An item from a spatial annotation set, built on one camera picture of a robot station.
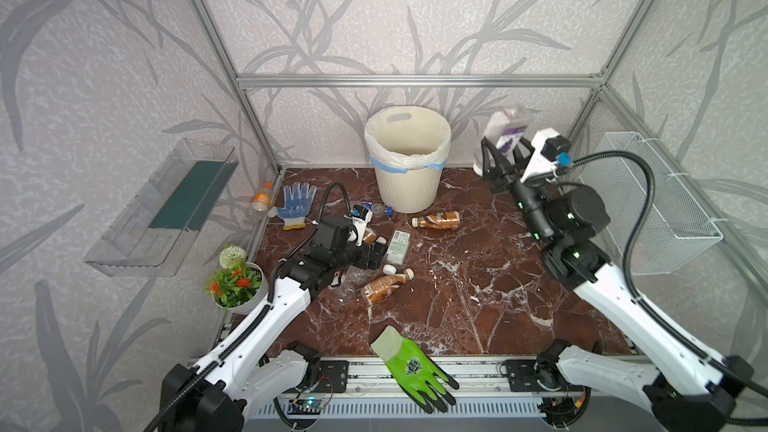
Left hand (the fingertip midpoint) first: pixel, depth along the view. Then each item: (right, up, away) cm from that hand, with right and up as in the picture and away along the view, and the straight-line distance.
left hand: (377, 234), depth 79 cm
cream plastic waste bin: (+11, +12, +17) cm, 23 cm away
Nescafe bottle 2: (-4, -3, +16) cm, 16 cm away
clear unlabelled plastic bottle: (-7, -13, +8) cm, 17 cm away
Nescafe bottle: (+20, +2, +20) cm, 29 cm away
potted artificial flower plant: (-34, -12, -5) cm, 36 cm away
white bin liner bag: (+6, +31, +27) cm, 41 cm away
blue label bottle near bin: (-2, +5, +29) cm, 29 cm away
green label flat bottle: (+5, -7, +14) cm, 16 cm away
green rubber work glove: (+10, -33, -5) cm, 35 cm away
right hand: (+25, +23, -22) cm, 41 cm away
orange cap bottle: (-46, +8, +30) cm, 55 cm away
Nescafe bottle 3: (0, -16, +5) cm, 17 cm away
